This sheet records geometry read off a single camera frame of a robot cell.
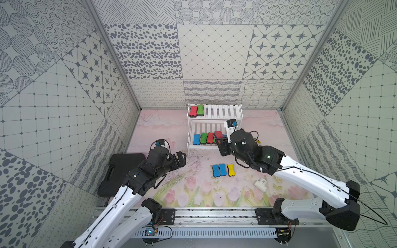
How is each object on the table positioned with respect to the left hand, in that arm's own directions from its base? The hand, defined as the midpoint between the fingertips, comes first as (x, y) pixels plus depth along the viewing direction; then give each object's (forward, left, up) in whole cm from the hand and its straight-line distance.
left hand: (179, 154), depth 73 cm
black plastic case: (+1, +35, -15) cm, 38 cm away
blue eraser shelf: (+14, -7, -8) cm, 18 cm away
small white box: (-6, -43, -19) cm, 47 cm away
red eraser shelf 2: (+14, -15, -6) cm, 21 cm away
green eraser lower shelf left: (+14, -11, -6) cm, 19 cm away
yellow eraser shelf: (+2, -27, -20) cm, 34 cm away
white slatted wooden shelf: (+26, -13, -8) cm, 30 cm away
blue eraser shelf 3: (+3, -23, -22) cm, 32 cm away
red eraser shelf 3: (+6, -19, +8) cm, 22 cm away
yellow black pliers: (+23, -47, -20) cm, 56 cm away
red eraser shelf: (+21, -6, +8) cm, 24 cm away
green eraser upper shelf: (+22, -10, +8) cm, 26 cm away
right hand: (+4, -19, +6) cm, 21 cm away
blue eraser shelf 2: (+2, -19, -22) cm, 29 cm away
